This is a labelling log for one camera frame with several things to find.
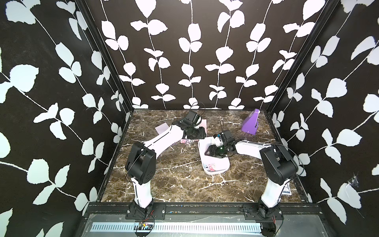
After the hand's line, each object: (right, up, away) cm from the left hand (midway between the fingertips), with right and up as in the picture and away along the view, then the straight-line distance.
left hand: (205, 133), depth 87 cm
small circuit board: (-31, -44, -17) cm, 56 cm away
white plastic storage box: (+4, -19, +2) cm, 20 cm away
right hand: (+1, -12, +5) cm, 13 cm away
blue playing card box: (+45, -31, -7) cm, 55 cm away
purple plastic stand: (+34, +5, +16) cm, 38 cm away
